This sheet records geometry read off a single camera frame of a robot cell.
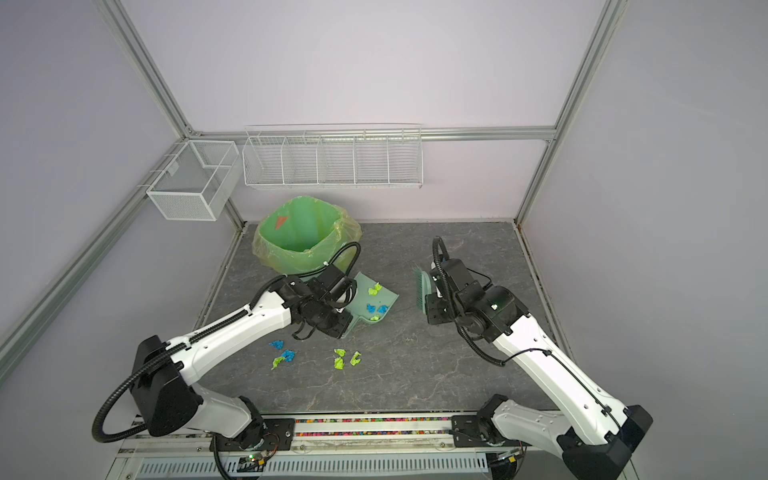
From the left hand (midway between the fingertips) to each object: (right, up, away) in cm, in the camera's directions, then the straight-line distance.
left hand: (341, 330), depth 78 cm
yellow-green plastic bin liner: (-17, +27, +24) cm, 40 cm away
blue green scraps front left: (-17, -9, +9) cm, 22 cm away
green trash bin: (-18, +27, +22) cm, 39 cm away
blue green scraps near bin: (+8, +9, +9) cm, 15 cm away
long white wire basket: (-6, +53, +21) cm, 57 cm away
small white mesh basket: (-55, +44, +23) cm, 74 cm away
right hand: (+24, +8, -6) cm, 26 cm away
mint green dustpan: (+8, +6, +9) cm, 13 cm away
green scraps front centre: (-2, -11, +7) cm, 13 cm away
